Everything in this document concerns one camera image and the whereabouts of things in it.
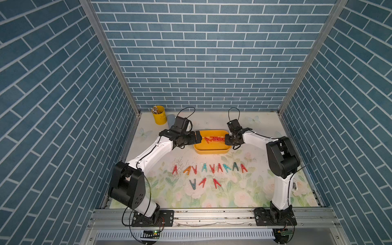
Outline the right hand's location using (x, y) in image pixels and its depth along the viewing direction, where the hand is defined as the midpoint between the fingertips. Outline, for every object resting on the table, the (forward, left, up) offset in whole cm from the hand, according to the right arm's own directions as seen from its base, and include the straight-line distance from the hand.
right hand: (228, 141), depth 102 cm
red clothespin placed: (-22, +20, -1) cm, 30 cm away
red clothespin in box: (+2, +7, -1) cm, 7 cm away
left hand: (-10, +19, +14) cm, 25 cm away
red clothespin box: (-28, +15, -1) cm, 32 cm away
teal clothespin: (-20, +15, -1) cm, 25 cm away
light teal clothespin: (-19, +2, -2) cm, 19 cm away
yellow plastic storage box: (-6, +10, -1) cm, 12 cm away
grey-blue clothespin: (-30, +20, -2) cm, 36 cm away
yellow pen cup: (+11, +48, +6) cm, 50 cm away
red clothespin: (-22, +32, -2) cm, 39 cm away
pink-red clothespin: (-18, +6, -1) cm, 19 cm away
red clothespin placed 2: (-20, +10, -2) cm, 22 cm away
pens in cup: (+10, +50, +16) cm, 53 cm away
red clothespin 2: (-18, -9, -2) cm, 20 cm away
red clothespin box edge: (+2, +11, -1) cm, 12 cm away
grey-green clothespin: (-17, -4, -1) cm, 17 cm away
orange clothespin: (-21, +25, -2) cm, 33 cm away
